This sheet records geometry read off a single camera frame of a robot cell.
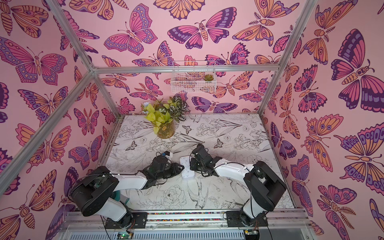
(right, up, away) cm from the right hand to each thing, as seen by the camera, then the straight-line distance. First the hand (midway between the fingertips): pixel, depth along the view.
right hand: (190, 163), depth 88 cm
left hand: (-3, -2, -1) cm, 4 cm away
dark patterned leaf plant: (-8, +33, +6) cm, 35 cm away
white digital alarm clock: (-2, -5, -3) cm, 6 cm away
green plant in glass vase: (-17, +22, +9) cm, 29 cm away
